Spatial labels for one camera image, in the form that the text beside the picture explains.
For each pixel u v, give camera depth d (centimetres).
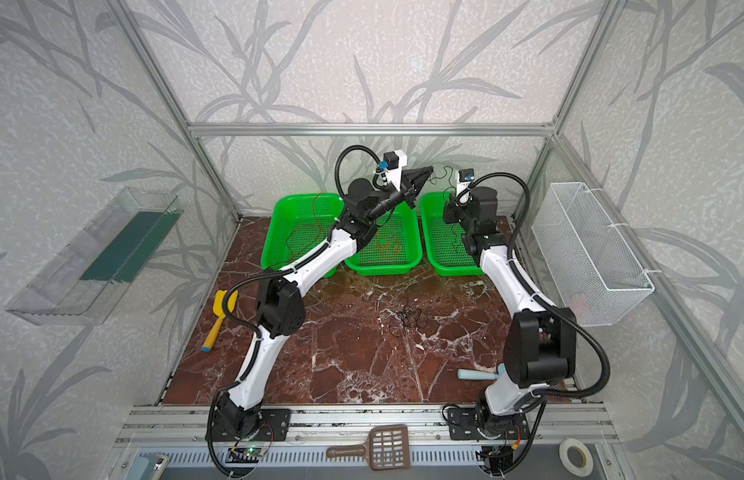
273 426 73
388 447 71
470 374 82
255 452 70
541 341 45
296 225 118
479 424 67
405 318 93
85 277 64
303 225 119
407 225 108
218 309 94
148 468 64
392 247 111
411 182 70
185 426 75
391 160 64
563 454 69
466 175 71
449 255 108
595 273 61
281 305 58
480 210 62
